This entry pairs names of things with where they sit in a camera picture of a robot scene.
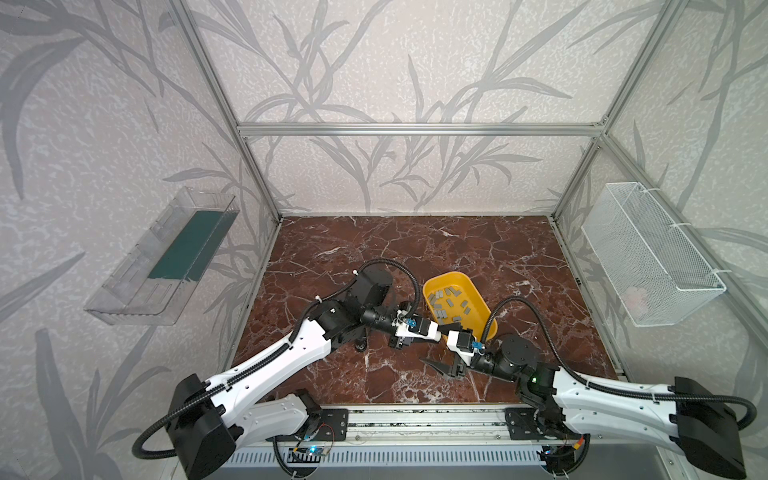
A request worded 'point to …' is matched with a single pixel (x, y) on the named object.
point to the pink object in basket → (635, 301)
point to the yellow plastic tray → (454, 298)
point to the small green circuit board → (306, 454)
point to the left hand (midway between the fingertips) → (438, 323)
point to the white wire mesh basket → (656, 270)
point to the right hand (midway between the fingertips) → (428, 331)
